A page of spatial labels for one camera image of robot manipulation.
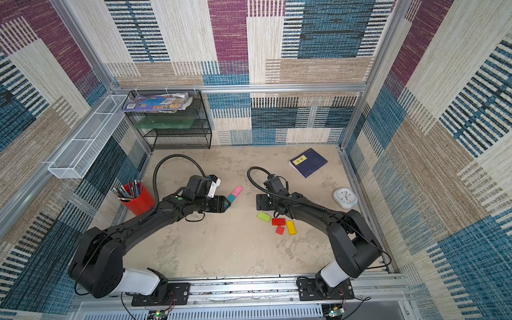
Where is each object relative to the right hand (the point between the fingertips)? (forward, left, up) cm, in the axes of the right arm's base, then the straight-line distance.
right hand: (270, 203), depth 91 cm
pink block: (+10, +16, -5) cm, 19 cm away
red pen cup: (+2, +59, +5) cm, 59 cm away
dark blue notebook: (+28, -22, -4) cm, 36 cm away
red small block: (-10, -4, -6) cm, 12 cm away
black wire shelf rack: (+43, +38, +4) cm, 58 cm away
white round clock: (+4, -36, -4) cm, 37 cm away
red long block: (-6, -4, -5) cm, 9 cm away
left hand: (-3, +18, +5) cm, 19 cm away
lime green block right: (-4, +3, -5) cm, 7 cm away
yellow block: (-9, -9, -5) cm, 14 cm away
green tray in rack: (+33, +49, +21) cm, 63 cm away
